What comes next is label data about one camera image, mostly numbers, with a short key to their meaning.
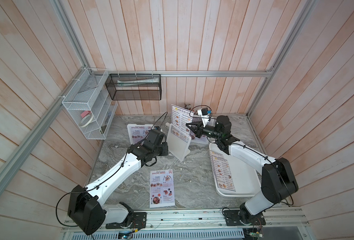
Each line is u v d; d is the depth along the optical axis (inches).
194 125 29.4
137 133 35.4
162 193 32.3
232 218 28.8
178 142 34.7
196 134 28.9
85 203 15.2
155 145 23.4
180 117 31.1
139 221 28.7
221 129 25.9
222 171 33.8
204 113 27.5
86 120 31.9
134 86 34.9
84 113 32.2
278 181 18.5
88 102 27.0
